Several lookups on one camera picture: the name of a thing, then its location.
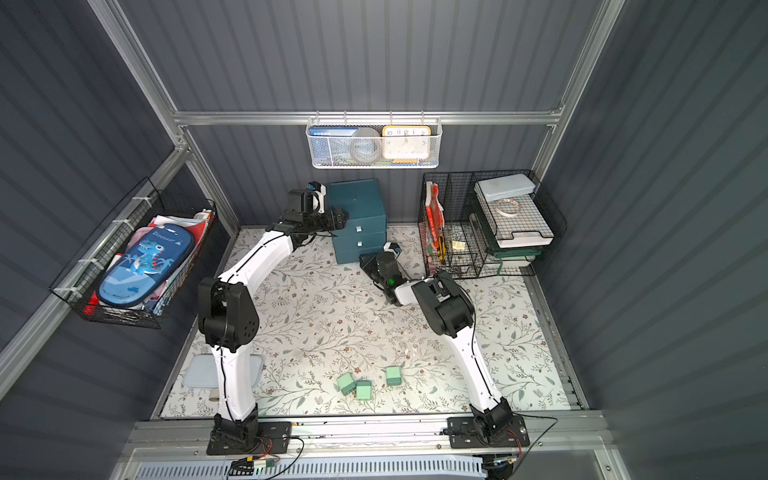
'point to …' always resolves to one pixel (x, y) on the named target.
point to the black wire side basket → (147, 209)
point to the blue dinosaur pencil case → (146, 268)
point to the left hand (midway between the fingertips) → (343, 215)
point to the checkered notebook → (518, 221)
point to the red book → (435, 213)
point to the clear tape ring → (507, 207)
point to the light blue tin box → (201, 372)
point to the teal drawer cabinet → (365, 230)
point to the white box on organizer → (507, 186)
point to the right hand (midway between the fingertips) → (366, 253)
